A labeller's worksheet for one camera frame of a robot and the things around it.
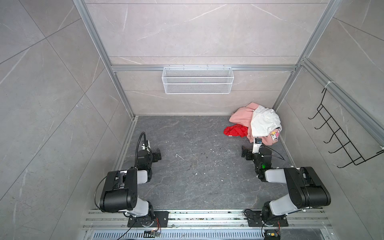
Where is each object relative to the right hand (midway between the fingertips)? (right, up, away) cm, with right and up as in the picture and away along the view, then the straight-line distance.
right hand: (249, 144), depth 95 cm
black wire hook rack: (+32, +8, -26) cm, 42 cm away
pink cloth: (+2, +20, +18) cm, 28 cm away
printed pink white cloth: (+18, +6, +3) cm, 19 cm away
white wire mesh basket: (-34, +44, +6) cm, 56 cm away
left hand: (-65, -1, -1) cm, 65 cm away
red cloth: (-6, +9, +10) cm, 15 cm away
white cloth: (+13, +16, +9) cm, 23 cm away
